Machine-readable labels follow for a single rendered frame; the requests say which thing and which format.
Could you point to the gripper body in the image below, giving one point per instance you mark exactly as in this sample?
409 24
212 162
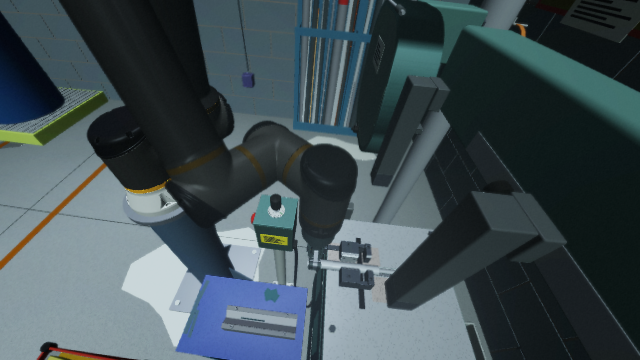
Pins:
315 244

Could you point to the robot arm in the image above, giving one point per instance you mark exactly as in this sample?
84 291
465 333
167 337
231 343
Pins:
165 105

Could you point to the aluminium test bar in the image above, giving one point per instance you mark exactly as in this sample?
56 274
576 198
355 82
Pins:
332 266

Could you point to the grey vise jaw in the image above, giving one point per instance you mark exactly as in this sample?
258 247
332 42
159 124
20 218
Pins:
356 250

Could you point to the dark vise jaw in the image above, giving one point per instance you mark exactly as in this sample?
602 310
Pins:
356 279

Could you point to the black feed valve knob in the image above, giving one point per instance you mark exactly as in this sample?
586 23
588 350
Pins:
275 202

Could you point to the blue bar stock rack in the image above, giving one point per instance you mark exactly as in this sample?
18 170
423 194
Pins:
330 65

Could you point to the teal bandsaw body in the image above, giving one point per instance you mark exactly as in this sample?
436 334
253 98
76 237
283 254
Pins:
550 125

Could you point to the green control box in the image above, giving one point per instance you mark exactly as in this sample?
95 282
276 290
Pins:
274 231

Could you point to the teal cloth scrap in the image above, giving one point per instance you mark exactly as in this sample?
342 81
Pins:
272 294

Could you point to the grey metal block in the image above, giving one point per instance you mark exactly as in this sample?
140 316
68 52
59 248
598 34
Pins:
260 322

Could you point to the grey round column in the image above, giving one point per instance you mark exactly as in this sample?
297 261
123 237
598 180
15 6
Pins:
410 170

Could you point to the blue mat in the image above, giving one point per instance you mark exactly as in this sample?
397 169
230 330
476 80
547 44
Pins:
210 325

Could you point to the purple hanging pendant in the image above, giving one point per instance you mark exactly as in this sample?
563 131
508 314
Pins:
248 79

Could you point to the red framed tray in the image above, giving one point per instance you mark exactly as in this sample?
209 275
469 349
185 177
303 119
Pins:
75 354

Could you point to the yellow green grating platform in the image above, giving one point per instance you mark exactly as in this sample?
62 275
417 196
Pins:
65 117

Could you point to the blue tank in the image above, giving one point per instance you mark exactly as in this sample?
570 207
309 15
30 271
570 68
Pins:
25 75

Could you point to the grey control box post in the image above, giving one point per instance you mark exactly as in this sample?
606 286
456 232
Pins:
280 267

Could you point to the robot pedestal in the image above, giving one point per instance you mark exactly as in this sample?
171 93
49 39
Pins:
192 245

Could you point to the grey wall notice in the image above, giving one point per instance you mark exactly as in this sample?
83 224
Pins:
600 17

